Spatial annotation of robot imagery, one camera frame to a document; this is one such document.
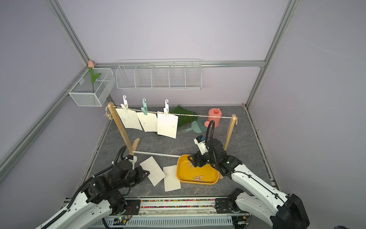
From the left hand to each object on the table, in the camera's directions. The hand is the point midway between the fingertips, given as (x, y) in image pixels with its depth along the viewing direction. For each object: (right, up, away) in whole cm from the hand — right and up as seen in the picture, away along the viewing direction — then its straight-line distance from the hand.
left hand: (150, 174), depth 73 cm
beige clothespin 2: (+21, +1, +15) cm, 26 cm away
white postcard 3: (-8, +29, -8) cm, 31 cm away
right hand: (+22, +9, +5) cm, 25 cm away
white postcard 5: (+10, +26, -10) cm, 29 cm away
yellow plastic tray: (+30, -4, +11) cm, 32 cm away
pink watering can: (+39, +34, +29) cm, 59 cm away
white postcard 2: (+2, -2, +6) cm, 7 cm away
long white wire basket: (-1, +60, +26) cm, 66 cm away
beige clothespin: (+25, -6, +9) cm, 27 cm away
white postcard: (+10, -7, +8) cm, 15 cm away
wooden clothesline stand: (-16, +8, +19) cm, 26 cm away
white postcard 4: (+2, +28, -9) cm, 29 cm away
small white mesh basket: (-40, +49, +15) cm, 65 cm away
